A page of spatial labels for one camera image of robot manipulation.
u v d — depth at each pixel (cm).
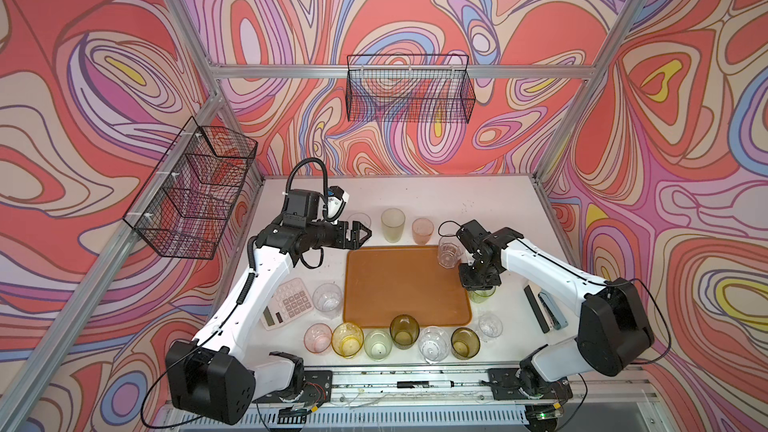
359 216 100
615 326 43
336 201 69
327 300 88
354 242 66
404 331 82
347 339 80
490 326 82
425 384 74
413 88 96
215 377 38
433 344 80
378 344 80
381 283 91
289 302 86
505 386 73
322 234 64
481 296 87
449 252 96
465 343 80
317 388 72
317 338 81
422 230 101
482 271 70
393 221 99
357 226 68
